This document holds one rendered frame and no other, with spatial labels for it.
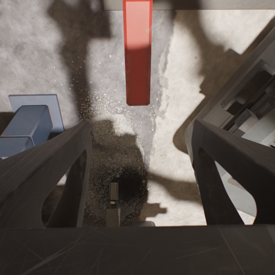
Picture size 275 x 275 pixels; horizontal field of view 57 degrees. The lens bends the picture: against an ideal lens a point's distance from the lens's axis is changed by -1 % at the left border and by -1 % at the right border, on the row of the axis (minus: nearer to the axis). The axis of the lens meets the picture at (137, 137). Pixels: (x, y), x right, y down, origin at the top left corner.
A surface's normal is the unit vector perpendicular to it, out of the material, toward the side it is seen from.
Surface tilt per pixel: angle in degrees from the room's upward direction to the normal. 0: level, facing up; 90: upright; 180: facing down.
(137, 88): 0
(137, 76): 0
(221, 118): 90
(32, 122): 90
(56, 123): 0
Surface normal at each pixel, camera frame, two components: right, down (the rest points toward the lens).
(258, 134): -0.59, 0.13
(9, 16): 0.02, 0.59
